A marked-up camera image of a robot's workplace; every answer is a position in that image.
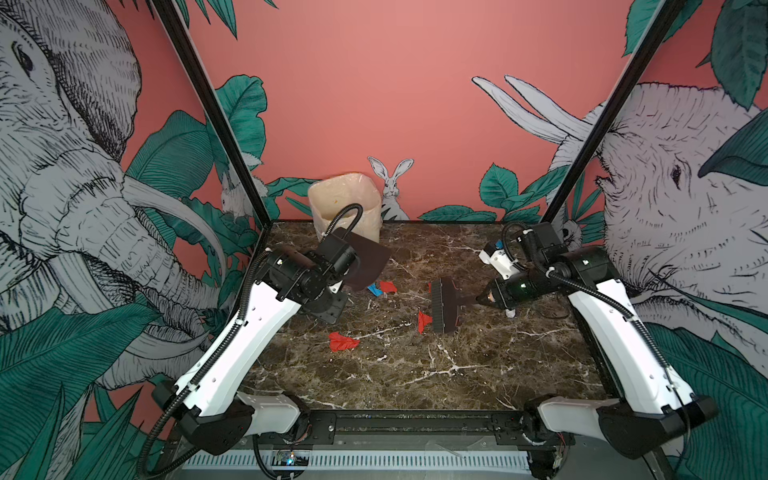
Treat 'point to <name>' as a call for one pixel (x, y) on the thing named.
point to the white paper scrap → (510, 313)
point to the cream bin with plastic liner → (328, 197)
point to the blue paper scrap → (374, 290)
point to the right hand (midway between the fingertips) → (480, 295)
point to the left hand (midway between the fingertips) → (327, 305)
